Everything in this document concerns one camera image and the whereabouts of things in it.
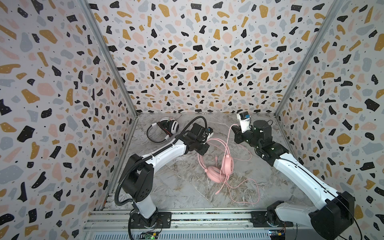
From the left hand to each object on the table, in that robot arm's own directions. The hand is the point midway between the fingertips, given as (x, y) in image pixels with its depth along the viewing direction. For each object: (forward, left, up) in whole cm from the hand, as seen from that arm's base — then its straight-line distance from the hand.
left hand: (206, 143), depth 86 cm
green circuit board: (-41, +28, -14) cm, 52 cm away
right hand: (+2, -12, +16) cm, 20 cm away
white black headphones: (+19, +24, -7) cm, 31 cm away
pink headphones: (-18, -5, 0) cm, 19 cm away
